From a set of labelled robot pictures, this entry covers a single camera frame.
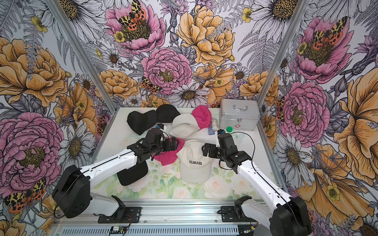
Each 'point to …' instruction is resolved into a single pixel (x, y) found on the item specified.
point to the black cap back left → (140, 122)
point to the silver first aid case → (239, 114)
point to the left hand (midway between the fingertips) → (172, 146)
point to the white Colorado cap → (195, 166)
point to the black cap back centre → (165, 113)
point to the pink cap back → (203, 116)
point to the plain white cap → (184, 126)
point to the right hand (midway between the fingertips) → (208, 152)
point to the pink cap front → (167, 158)
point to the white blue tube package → (214, 127)
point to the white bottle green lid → (229, 129)
